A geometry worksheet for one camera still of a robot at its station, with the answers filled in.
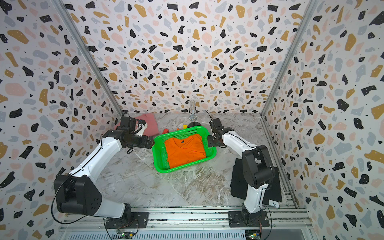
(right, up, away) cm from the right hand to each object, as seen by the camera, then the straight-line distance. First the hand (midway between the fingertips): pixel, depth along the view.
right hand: (214, 139), depth 93 cm
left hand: (-36, 0, -8) cm, 37 cm away
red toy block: (-34, +5, +16) cm, 38 cm away
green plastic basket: (-35, -12, +4) cm, 37 cm away
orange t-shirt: (-19, -7, +7) cm, 21 cm away
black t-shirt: (+14, -26, -7) cm, 30 cm away
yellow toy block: (-20, +8, +21) cm, 30 cm away
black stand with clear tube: (-13, +14, -3) cm, 19 cm away
